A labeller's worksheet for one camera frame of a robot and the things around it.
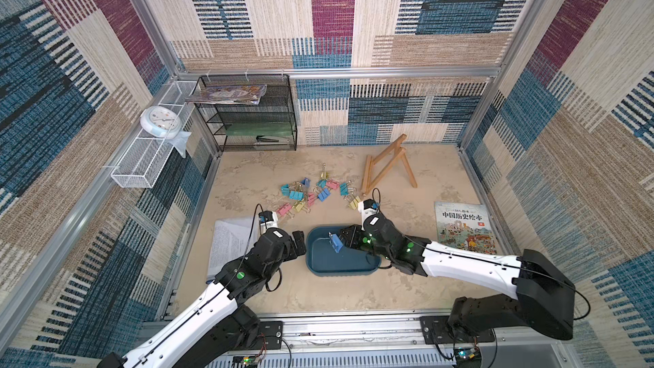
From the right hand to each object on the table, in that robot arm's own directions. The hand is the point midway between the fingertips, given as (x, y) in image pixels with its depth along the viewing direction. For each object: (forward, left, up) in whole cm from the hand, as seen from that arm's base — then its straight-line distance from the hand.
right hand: (338, 229), depth 79 cm
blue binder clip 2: (+22, +5, -13) cm, 26 cm away
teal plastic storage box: (-4, +5, -15) cm, 16 cm away
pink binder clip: (+15, +20, -13) cm, 29 cm away
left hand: (-1, +14, -1) cm, 14 cm away
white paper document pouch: (+5, +38, -15) cm, 41 cm away
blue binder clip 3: (+27, +12, -11) cm, 31 cm away
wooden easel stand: (+31, -23, +6) cm, 39 cm away
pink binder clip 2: (+26, +2, -12) cm, 29 cm away
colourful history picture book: (+8, -47, -14) cm, 49 cm away
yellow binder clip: (+17, +15, -12) cm, 25 cm away
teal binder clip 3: (+20, +15, -10) cm, 27 cm away
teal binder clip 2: (+28, +6, -14) cm, 32 cm away
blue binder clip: (-4, +1, -1) cm, 4 cm away
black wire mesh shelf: (+48, +28, +1) cm, 56 cm away
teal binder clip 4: (+23, +20, -11) cm, 32 cm away
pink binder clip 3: (+19, +10, -11) cm, 24 cm away
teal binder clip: (+25, -3, -13) cm, 28 cm away
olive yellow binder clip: (+30, +5, -10) cm, 32 cm away
